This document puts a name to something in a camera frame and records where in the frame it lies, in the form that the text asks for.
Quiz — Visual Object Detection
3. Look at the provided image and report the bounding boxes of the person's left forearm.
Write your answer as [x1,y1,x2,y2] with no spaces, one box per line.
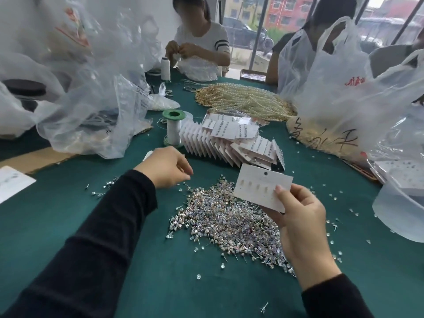
[0,169,158,318]

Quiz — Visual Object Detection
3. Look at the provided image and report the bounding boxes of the dark parked car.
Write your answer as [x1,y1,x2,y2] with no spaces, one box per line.
[223,18,274,50]

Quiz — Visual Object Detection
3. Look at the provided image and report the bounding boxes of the black-lidded jar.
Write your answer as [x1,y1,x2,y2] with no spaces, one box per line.
[3,79,47,111]

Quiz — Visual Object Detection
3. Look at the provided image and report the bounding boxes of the translucent white plastic bag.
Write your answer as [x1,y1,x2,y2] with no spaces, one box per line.
[0,53,64,138]

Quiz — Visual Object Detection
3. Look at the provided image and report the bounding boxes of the heap of clear plastic bags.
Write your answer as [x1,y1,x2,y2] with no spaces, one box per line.
[364,106,424,189]

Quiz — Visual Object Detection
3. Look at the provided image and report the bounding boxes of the white red-printed plastic bag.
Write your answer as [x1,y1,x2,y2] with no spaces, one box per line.
[19,0,163,83]

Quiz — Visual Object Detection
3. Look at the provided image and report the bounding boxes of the pile of pearl strands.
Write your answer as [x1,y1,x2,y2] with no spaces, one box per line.
[183,82,298,122]

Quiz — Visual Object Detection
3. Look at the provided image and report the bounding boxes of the brown cardboard sheet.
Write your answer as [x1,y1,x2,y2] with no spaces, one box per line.
[0,147,80,176]

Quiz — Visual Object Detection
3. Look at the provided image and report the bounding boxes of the large white studded card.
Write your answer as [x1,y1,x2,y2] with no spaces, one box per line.
[0,166,37,205]

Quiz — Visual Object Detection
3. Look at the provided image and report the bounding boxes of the small bag of pearls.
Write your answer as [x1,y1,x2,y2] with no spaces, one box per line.
[147,82,181,110]

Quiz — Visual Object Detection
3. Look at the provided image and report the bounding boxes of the white earring card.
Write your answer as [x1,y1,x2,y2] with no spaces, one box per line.
[232,163,295,213]

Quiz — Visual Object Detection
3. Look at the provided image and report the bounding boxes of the pile of silver stud earrings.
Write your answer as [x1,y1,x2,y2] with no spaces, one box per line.
[167,175,295,277]

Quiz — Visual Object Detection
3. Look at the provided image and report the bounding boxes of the row of white cards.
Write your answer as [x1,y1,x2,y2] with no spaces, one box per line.
[178,112,286,172]

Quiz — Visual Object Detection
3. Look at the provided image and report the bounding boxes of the orange and black tool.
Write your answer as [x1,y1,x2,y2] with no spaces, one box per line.
[341,159,378,181]

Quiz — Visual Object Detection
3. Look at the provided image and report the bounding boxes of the person's right hand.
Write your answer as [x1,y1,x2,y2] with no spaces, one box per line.
[265,183,342,292]

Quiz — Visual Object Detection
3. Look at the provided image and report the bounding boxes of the person's right forearm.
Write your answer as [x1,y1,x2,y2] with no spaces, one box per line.
[301,274,375,318]

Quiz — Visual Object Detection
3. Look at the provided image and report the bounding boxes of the white handwritten plastic bag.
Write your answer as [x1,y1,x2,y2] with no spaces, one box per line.
[277,16,424,166]

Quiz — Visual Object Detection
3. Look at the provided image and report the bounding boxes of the small scatter of silver studs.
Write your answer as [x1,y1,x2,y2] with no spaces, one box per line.
[85,175,120,198]

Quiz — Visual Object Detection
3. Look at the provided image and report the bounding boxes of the white thread cone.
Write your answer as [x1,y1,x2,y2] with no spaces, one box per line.
[160,57,171,82]

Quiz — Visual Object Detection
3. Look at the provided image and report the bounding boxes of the clear plastic bowl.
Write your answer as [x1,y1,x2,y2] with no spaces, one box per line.
[372,177,424,244]

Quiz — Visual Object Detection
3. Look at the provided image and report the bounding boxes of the green spool of white thread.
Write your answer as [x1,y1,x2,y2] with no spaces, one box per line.
[162,109,185,148]

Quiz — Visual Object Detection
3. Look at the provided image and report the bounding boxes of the person's left hand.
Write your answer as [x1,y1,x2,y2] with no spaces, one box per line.
[133,146,194,190]

